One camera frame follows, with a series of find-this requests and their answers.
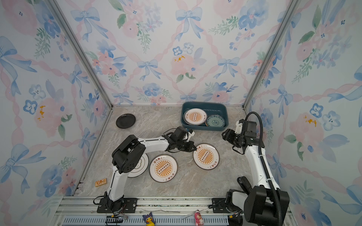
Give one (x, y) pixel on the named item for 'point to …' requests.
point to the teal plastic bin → (210, 108)
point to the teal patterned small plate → (215, 120)
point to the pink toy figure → (199, 221)
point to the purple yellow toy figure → (149, 219)
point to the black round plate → (125, 121)
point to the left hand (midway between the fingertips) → (198, 148)
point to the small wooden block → (101, 182)
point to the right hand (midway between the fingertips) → (227, 134)
